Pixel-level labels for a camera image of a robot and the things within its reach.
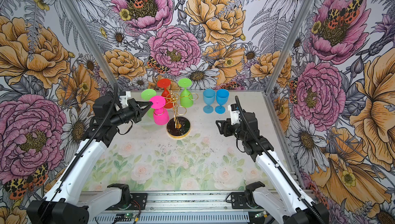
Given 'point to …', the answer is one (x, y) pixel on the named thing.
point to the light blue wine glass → (209, 96)
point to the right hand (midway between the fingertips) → (221, 125)
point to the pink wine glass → (161, 115)
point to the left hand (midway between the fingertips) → (153, 107)
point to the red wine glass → (164, 83)
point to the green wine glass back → (186, 97)
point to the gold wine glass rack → (178, 127)
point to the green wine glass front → (146, 94)
